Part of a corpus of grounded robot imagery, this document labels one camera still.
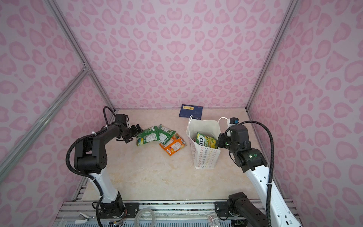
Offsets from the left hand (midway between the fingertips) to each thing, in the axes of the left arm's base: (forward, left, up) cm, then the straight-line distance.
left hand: (139, 131), depth 99 cm
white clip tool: (-50, +18, -5) cm, 54 cm away
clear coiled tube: (-51, -8, -1) cm, 51 cm away
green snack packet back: (0, -15, -2) cm, 15 cm away
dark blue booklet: (+24, -34, -5) cm, 42 cm away
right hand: (-18, -50, +21) cm, 57 cm away
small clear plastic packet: (-52, -45, -2) cm, 69 cm away
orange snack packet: (-9, -26, -3) cm, 27 cm away
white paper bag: (-24, -42, +8) cm, 50 cm away
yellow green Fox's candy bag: (-16, -44, +11) cm, 48 cm away
